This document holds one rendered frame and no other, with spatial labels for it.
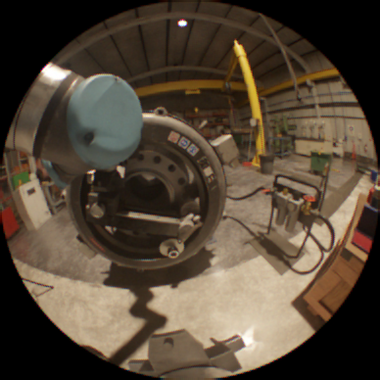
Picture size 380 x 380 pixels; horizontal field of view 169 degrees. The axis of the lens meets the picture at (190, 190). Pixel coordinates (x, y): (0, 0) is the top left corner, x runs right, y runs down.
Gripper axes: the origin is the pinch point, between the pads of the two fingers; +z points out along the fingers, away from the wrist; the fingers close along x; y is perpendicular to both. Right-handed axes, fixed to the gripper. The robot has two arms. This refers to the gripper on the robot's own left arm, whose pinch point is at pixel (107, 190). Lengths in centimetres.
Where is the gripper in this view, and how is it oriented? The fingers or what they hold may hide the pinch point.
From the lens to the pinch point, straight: 55.7
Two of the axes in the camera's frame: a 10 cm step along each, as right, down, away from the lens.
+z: -4.8, 5.2, 7.1
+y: -1.8, -8.4, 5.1
